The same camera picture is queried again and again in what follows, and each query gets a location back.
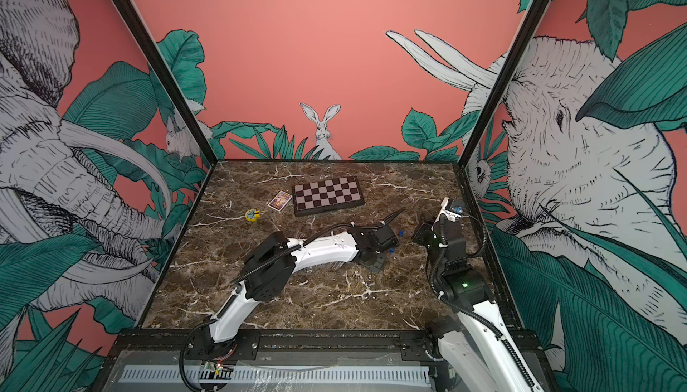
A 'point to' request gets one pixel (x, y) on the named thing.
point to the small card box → (280, 200)
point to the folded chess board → (328, 195)
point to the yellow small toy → (252, 215)
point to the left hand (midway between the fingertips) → (377, 258)
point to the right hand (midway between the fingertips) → (423, 210)
